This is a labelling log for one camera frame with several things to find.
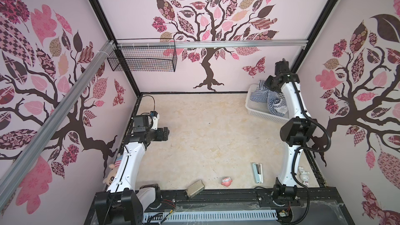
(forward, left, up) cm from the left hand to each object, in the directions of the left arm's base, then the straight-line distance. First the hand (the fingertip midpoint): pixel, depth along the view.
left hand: (161, 134), depth 83 cm
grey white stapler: (-17, -52, -11) cm, 56 cm away
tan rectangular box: (-25, -19, -9) cm, 33 cm away
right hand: (+29, -64, +12) cm, 71 cm away
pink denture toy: (-22, -35, -9) cm, 42 cm away
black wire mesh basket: (+44, +14, +22) cm, 51 cm away
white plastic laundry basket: (+25, -64, -9) cm, 69 cm away
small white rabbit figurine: (-19, -76, -11) cm, 79 cm away
